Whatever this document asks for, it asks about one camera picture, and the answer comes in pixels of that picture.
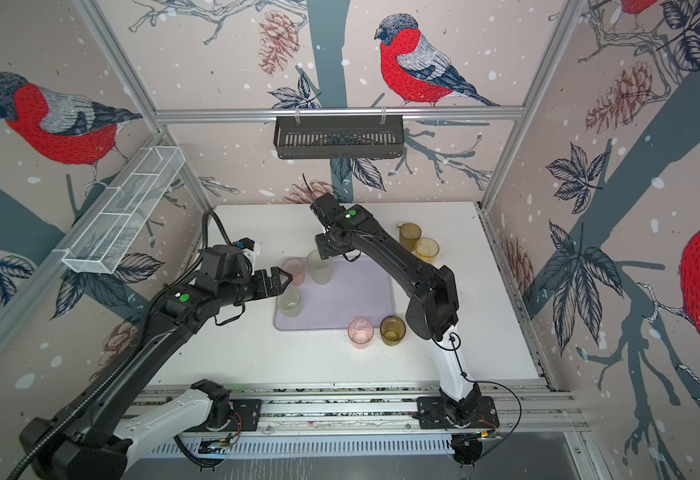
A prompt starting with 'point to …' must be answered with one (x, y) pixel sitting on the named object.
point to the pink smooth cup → (361, 332)
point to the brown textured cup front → (392, 330)
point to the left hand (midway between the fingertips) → (278, 279)
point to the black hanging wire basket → (336, 137)
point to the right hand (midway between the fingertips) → (326, 251)
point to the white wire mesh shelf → (109, 240)
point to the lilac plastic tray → (358, 289)
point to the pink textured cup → (295, 266)
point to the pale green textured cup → (321, 271)
